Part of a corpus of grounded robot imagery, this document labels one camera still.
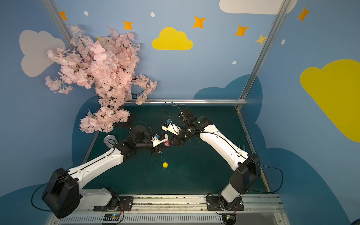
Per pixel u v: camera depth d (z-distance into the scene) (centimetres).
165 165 88
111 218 73
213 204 75
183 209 73
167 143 74
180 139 66
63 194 40
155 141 67
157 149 69
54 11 70
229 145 47
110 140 92
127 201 75
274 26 77
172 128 64
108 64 60
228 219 73
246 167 42
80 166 47
